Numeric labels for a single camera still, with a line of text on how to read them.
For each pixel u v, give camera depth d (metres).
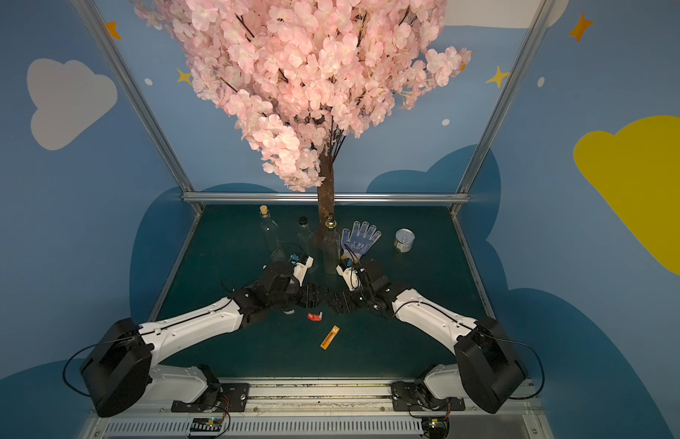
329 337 0.86
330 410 0.73
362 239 1.11
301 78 0.50
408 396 0.78
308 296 0.72
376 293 0.65
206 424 0.73
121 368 0.41
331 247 0.96
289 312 0.91
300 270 0.74
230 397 0.74
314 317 0.90
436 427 0.73
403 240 1.04
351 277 0.74
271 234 0.93
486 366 0.42
